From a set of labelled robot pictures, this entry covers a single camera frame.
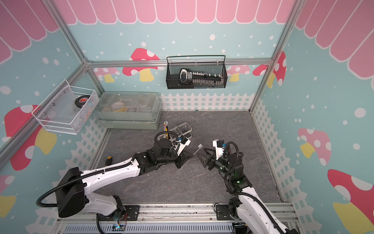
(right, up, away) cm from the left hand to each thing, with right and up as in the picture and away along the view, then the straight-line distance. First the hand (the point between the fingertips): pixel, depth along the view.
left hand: (191, 158), depth 75 cm
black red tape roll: (-60, +30, +4) cm, 68 cm away
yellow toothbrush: (-16, +10, +19) cm, 27 cm away
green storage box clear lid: (-44, +27, +25) cm, 57 cm away
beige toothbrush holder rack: (-6, +14, +31) cm, 35 cm away
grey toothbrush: (+4, +6, 0) cm, 7 cm away
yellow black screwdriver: (-53, -6, +17) cm, 56 cm away
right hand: (+5, +3, 0) cm, 5 cm away
